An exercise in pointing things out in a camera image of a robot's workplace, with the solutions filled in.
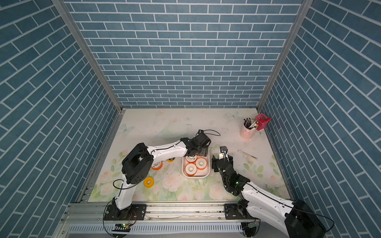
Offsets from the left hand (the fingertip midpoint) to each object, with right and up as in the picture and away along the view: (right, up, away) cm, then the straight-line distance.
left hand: (205, 151), depth 92 cm
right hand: (+8, -2, -7) cm, 11 cm away
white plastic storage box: (-4, -12, -7) cm, 15 cm away
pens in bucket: (+30, +17, +7) cm, 35 cm away
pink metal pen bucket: (+27, +11, +4) cm, 29 cm away
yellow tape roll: (-33, -16, -12) cm, 38 cm away
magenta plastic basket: (+39, +19, +7) cm, 44 cm away
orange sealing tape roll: (-9, -5, -1) cm, 10 cm away
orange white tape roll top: (-3, -7, -3) cm, 8 cm away
